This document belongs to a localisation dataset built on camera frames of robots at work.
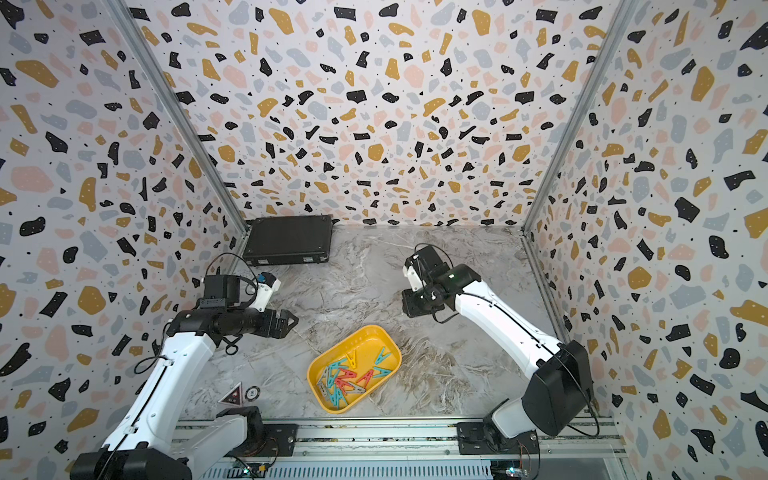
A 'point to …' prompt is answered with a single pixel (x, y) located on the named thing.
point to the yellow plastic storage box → (353, 369)
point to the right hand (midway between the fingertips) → (407, 307)
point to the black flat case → (283, 240)
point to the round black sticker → (252, 393)
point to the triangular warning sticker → (234, 396)
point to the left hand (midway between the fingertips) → (282, 315)
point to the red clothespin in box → (343, 384)
